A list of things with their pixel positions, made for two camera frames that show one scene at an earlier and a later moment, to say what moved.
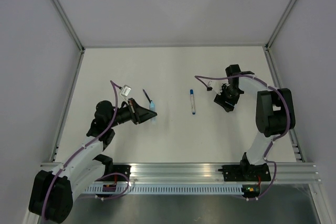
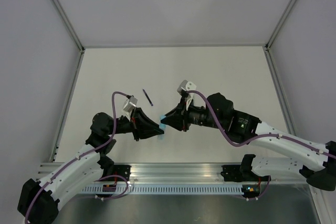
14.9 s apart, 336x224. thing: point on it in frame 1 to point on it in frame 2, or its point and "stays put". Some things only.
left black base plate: x=124 y=169 stays put
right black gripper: x=220 y=99 to x=178 y=118
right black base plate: x=244 y=172 stays put
